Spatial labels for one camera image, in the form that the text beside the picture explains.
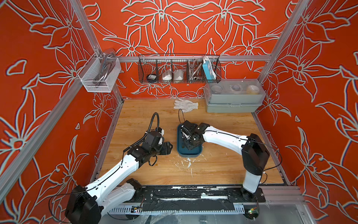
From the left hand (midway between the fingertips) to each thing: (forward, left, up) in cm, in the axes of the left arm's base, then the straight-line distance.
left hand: (169, 145), depth 80 cm
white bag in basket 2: (+44, -2, +19) cm, 48 cm away
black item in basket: (+43, +16, +17) cm, 49 cm away
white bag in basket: (+40, +4, +21) cm, 45 cm away
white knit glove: (+41, -10, -10) cm, 43 cm away
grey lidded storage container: (+39, -41, +6) cm, 57 cm away
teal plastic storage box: (+3, -8, -11) cm, 14 cm away
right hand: (+3, -10, -5) cm, 12 cm away
